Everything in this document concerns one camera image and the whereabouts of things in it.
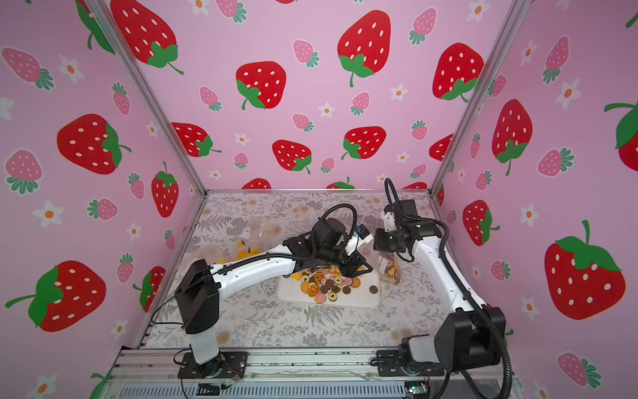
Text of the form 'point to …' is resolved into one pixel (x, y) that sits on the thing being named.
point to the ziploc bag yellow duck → (253, 237)
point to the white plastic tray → (367, 295)
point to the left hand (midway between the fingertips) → (371, 264)
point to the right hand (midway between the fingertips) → (372, 243)
